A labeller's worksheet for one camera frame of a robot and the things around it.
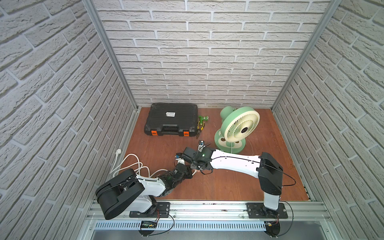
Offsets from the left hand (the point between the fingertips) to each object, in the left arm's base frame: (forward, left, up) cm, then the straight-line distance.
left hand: (191, 162), depth 88 cm
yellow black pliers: (+25, -6, -1) cm, 26 cm away
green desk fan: (+9, -24, +26) cm, 36 cm away
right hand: (-2, -4, +5) cm, 7 cm away
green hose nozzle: (+35, -11, +1) cm, 37 cm away
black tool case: (+33, +14, +3) cm, 36 cm away
